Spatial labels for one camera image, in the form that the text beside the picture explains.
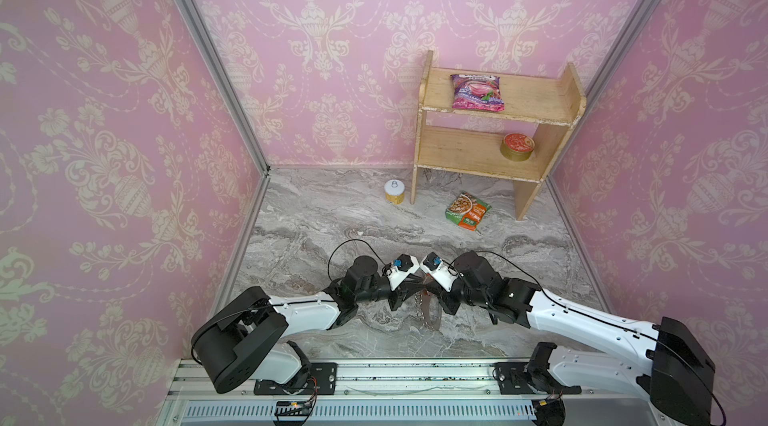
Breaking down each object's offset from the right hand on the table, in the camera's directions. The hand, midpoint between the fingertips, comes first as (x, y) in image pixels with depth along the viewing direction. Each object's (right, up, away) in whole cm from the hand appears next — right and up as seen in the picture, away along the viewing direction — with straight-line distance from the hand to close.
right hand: (429, 285), depth 79 cm
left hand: (-2, 0, -1) cm, 2 cm away
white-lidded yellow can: (-9, +25, +29) cm, 40 cm away
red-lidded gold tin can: (+29, +39, +13) cm, 50 cm away
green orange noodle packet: (+17, +18, +27) cm, 37 cm away
